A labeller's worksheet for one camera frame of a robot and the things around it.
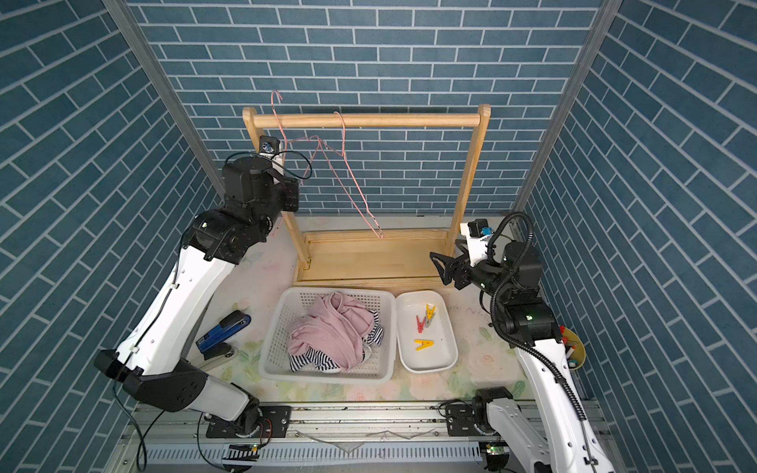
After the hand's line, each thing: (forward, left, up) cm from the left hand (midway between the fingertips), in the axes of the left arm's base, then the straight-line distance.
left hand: (294, 176), depth 66 cm
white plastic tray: (-17, -33, -45) cm, 59 cm away
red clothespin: (-15, -32, -45) cm, 57 cm away
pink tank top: (-21, -8, -35) cm, 41 cm away
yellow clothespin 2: (-21, -33, -45) cm, 59 cm away
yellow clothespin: (-12, -35, -43) cm, 57 cm away
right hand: (-12, -36, -11) cm, 39 cm away
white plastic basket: (-13, +9, -37) cm, 40 cm away
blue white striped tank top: (-26, 0, -41) cm, 49 cm away
